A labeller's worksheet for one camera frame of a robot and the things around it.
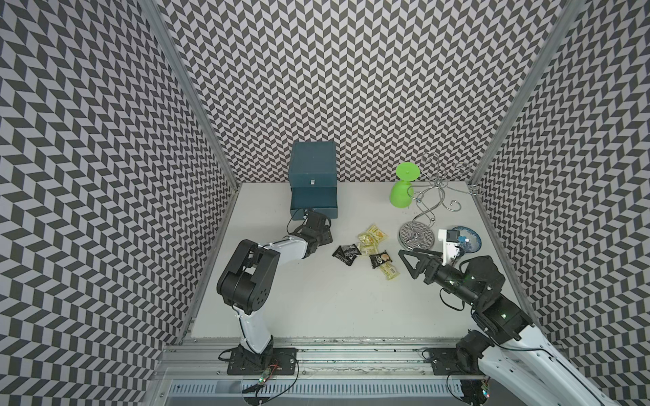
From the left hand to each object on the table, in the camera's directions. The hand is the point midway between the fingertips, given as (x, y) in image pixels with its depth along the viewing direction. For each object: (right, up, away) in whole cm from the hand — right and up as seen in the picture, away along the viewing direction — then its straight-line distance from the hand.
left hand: (321, 234), depth 99 cm
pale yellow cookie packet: (+25, -12, -9) cm, 29 cm away
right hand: (+25, -3, -30) cm, 39 cm away
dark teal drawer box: (-3, +23, -2) cm, 23 cm away
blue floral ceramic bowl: (+58, -2, -1) cm, 58 cm away
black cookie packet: (+21, -9, -5) cm, 24 cm away
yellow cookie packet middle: (+18, -4, -1) cm, 18 cm away
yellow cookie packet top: (+22, 0, +2) cm, 23 cm away
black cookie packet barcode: (+10, -6, -8) cm, 14 cm away
